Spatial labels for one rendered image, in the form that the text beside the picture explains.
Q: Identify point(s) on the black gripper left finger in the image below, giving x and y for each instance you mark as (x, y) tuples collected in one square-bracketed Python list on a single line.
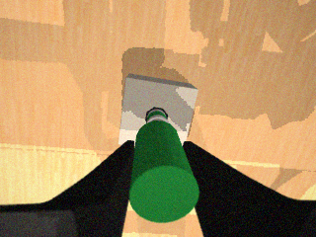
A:
[(95, 206)]

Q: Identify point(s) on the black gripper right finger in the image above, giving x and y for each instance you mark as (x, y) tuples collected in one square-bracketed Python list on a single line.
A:
[(232, 204)]

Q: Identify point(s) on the green marker cap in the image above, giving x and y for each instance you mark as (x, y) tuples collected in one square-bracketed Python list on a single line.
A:
[(163, 188)]

